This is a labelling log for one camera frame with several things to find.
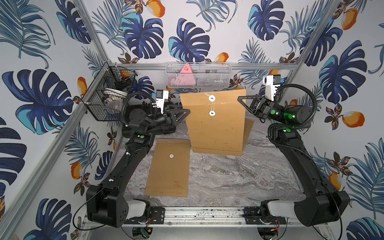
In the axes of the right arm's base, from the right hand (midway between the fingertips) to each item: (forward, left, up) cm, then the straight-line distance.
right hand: (237, 100), depth 52 cm
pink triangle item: (+40, +21, -16) cm, 48 cm away
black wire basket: (+25, +66, -20) cm, 73 cm away
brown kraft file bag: (-4, +31, -53) cm, 61 cm away
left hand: (+3, +18, -7) cm, 19 cm away
